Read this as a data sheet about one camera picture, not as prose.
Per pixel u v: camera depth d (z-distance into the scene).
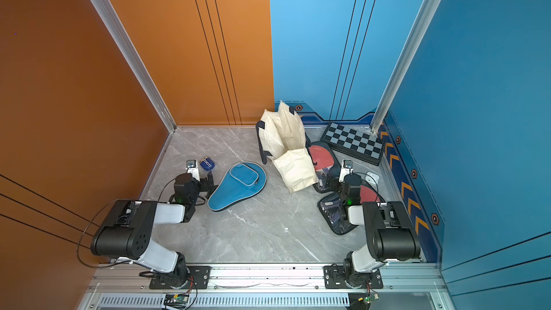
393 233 0.45
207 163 1.02
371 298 0.69
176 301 0.72
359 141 1.09
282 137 1.00
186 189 0.73
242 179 0.94
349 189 0.71
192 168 0.81
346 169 0.81
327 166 1.00
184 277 0.70
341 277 0.73
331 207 0.87
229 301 0.70
